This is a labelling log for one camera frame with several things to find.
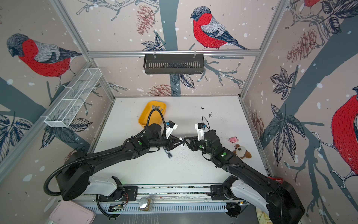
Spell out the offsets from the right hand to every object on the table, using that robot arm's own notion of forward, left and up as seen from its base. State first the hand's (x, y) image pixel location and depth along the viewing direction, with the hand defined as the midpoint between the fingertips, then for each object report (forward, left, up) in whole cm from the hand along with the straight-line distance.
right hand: (185, 140), depth 77 cm
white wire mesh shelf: (+14, +64, +18) cm, 67 cm away
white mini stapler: (-2, +2, -1) cm, 3 cm away
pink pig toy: (+9, -32, -14) cm, 37 cm away
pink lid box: (-35, +57, -12) cm, 67 cm away
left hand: (-2, +2, +2) cm, 3 cm away
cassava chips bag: (-31, -39, -15) cm, 51 cm away
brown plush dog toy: (0, -35, -13) cm, 38 cm away
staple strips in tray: (+37, +27, -14) cm, 48 cm away
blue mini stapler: (-2, +11, -15) cm, 18 cm away
